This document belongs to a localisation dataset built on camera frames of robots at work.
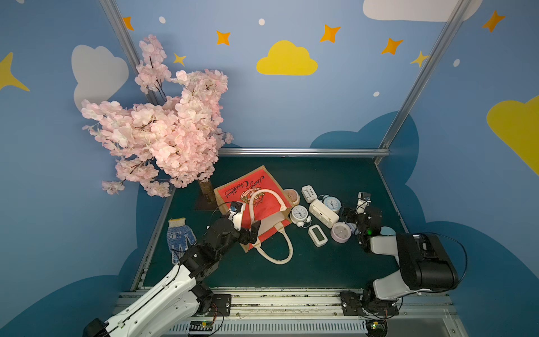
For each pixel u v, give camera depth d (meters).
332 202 0.98
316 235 0.90
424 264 0.46
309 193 1.04
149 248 0.93
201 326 0.73
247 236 0.67
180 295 0.49
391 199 1.11
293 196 1.03
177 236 0.90
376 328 0.73
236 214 0.63
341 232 0.91
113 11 0.69
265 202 0.83
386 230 0.93
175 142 0.56
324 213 0.93
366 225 0.74
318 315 0.73
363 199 0.81
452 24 0.72
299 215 0.94
